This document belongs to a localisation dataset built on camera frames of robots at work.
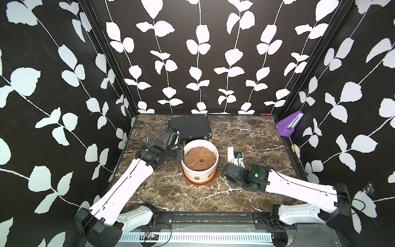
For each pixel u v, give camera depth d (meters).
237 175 0.54
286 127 1.07
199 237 0.70
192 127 1.06
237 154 0.66
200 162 0.83
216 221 0.75
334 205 0.40
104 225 0.36
